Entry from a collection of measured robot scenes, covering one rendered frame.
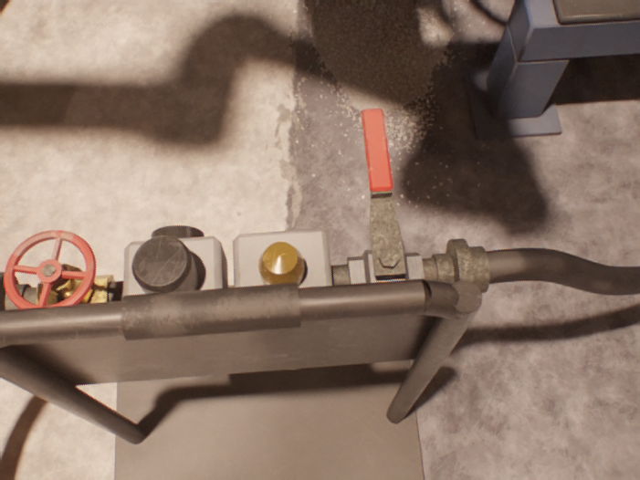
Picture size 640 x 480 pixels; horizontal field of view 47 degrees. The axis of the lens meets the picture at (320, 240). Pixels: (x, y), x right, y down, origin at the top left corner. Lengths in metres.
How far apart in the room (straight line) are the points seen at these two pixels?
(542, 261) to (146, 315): 0.35
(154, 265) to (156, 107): 0.71
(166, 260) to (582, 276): 0.37
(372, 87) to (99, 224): 0.50
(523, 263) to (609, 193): 0.61
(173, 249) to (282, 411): 0.51
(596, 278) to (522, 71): 0.48
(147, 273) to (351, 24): 0.84
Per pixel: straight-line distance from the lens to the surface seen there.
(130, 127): 1.26
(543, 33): 1.08
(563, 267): 0.68
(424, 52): 1.31
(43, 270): 0.61
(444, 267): 0.65
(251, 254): 0.63
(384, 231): 0.63
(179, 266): 0.58
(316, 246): 0.63
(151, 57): 1.33
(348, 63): 1.28
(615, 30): 1.12
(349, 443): 1.04
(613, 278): 0.76
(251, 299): 0.50
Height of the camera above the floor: 1.04
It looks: 68 degrees down
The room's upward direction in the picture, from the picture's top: straight up
